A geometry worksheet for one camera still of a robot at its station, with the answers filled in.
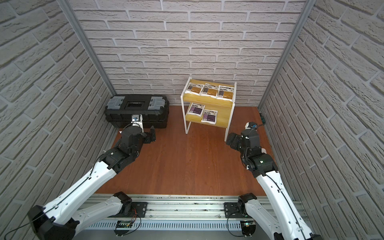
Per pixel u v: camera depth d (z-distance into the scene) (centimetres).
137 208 74
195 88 81
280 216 41
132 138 53
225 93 80
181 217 74
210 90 82
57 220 38
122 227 71
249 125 64
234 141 64
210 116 92
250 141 51
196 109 95
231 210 73
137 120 61
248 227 71
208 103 77
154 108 96
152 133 68
